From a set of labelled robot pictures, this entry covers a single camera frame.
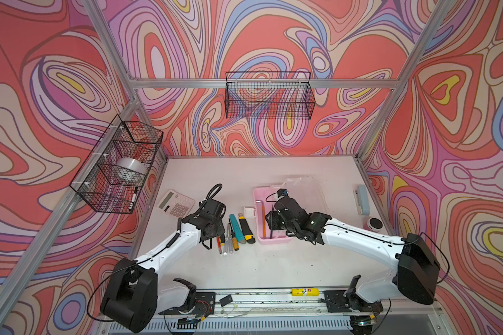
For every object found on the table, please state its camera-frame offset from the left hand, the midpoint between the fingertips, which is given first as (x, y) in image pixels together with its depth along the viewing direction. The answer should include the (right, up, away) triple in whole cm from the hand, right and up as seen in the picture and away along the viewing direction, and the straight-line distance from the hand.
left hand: (220, 227), depth 87 cm
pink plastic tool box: (+43, +14, +18) cm, 48 cm away
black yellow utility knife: (+12, -4, +2) cm, 13 cm away
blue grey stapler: (+65, +10, +9) cm, 67 cm away
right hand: (+21, +4, -5) cm, 22 cm away
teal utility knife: (+8, -4, +3) cm, 9 cm away
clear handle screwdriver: (+3, -7, -1) cm, 8 cm away
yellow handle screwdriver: (+6, -6, +1) cm, 8 cm away
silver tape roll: (-29, +26, -14) cm, 41 cm away
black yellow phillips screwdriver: (+1, -5, -1) cm, 5 cm away
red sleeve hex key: (0, -7, -1) cm, 7 cm away
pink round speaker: (+66, +1, +1) cm, 66 cm away
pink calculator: (-23, +8, +11) cm, 27 cm away
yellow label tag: (+36, -21, -12) cm, 43 cm away
